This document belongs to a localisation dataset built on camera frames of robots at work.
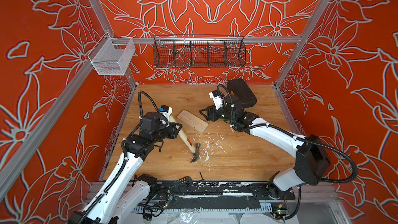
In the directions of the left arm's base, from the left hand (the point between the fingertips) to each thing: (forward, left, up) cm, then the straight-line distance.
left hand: (180, 124), depth 73 cm
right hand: (+11, -11, +1) cm, 15 cm away
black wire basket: (+49, -7, +9) cm, 51 cm away
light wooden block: (+12, -6, -18) cm, 23 cm away
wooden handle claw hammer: (-6, -8, -16) cm, 19 cm away
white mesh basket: (+32, +47, +12) cm, 58 cm away
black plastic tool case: (+41, -36, -16) cm, 57 cm away
